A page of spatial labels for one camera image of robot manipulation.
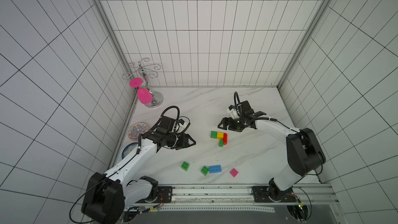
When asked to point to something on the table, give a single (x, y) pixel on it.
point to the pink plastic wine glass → (143, 95)
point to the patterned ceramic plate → (136, 128)
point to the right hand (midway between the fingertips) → (224, 123)
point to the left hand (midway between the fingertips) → (189, 146)
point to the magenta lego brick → (233, 172)
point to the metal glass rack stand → (146, 70)
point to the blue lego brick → (214, 169)
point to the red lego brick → (225, 138)
